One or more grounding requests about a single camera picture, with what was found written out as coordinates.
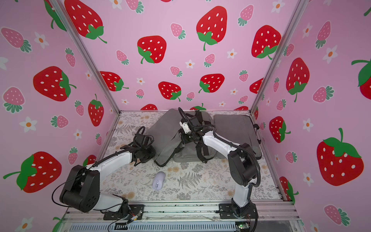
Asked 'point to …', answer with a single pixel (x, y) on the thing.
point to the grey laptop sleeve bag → (239, 129)
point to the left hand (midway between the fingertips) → (157, 152)
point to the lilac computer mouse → (158, 181)
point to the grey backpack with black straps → (164, 141)
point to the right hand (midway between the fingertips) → (179, 139)
